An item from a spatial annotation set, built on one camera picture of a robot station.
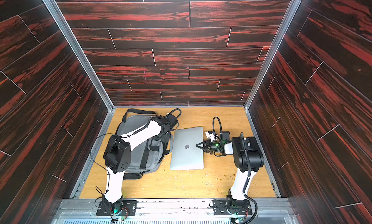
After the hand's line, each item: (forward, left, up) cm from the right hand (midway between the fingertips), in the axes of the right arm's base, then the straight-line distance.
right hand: (198, 145), depth 95 cm
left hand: (+1, +23, +4) cm, 24 cm away
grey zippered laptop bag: (-11, +31, +4) cm, 33 cm away
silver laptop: (-6, +8, -2) cm, 10 cm away
